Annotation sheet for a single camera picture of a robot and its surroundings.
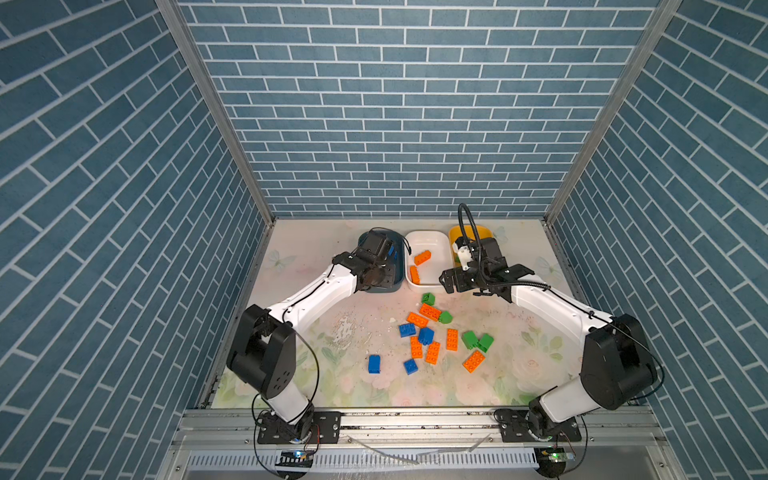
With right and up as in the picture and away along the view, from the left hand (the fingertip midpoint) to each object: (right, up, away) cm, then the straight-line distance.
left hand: (388, 274), depth 88 cm
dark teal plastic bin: (+3, +10, +20) cm, 23 cm away
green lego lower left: (+25, -20, +1) cm, 32 cm away
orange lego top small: (+9, -2, +14) cm, 17 cm away
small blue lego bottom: (+7, -25, -6) cm, 27 cm away
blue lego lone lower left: (-4, -25, -6) cm, 25 cm away
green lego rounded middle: (+18, -14, +5) cm, 24 cm away
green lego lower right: (+29, -20, -1) cm, 35 cm away
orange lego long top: (+13, -13, +6) cm, 19 cm away
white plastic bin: (+18, +9, +21) cm, 29 cm away
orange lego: (+10, -15, +4) cm, 18 cm away
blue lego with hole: (+1, +7, +17) cm, 18 cm away
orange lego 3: (+8, -22, -1) cm, 23 cm away
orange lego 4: (+13, -23, -2) cm, 26 cm away
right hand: (+19, +1, +1) cm, 19 cm away
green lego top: (+13, -9, +8) cm, 17 cm away
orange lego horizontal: (+11, +4, +18) cm, 22 cm away
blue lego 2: (+11, -18, -1) cm, 21 cm away
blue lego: (+6, -17, +1) cm, 18 cm away
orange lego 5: (+25, -25, -4) cm, 35 cm away
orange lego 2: (+19, -19, +1) cm, 27 cm away
